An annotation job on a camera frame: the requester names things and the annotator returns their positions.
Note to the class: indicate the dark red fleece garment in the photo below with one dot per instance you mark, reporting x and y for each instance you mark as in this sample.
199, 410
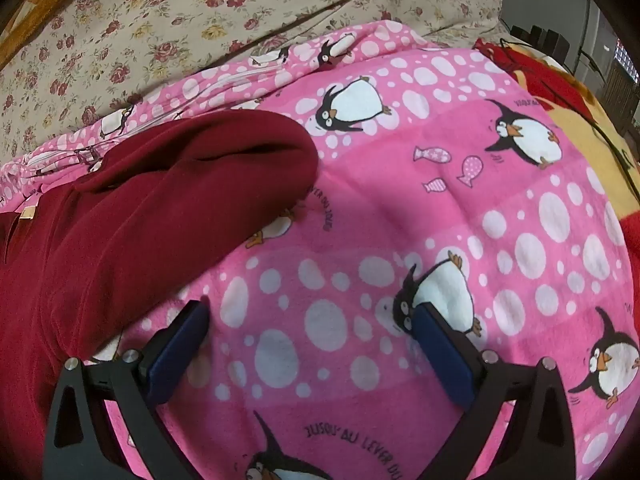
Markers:
150, 220

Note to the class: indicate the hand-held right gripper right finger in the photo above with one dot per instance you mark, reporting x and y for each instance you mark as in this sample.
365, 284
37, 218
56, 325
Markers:
446, 362

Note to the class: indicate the orange brown cushion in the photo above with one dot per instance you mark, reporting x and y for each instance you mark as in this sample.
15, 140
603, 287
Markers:
35, 5

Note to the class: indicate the red and yellow blanket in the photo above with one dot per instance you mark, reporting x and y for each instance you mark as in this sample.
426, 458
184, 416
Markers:
590, 125

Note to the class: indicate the floral bed sheet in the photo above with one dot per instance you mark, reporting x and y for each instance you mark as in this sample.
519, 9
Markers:
200, 10

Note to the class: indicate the pink penguin print blanket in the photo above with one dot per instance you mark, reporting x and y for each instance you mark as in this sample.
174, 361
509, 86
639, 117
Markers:
400, 200

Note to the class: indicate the dark slatted furniture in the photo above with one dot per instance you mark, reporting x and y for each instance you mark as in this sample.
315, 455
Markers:
545, 40

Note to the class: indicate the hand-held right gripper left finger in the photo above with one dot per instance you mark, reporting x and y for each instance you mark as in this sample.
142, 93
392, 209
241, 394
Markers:
176, 357

